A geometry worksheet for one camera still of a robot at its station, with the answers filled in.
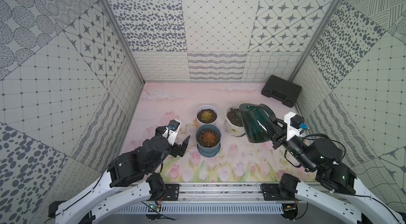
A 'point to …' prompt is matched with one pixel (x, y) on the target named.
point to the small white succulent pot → (206, 114)
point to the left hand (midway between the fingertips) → (178, 129)
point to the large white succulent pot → (233, 126)
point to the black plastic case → (282, 90)
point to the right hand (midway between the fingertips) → (266, 119)
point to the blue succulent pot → (208, 138)
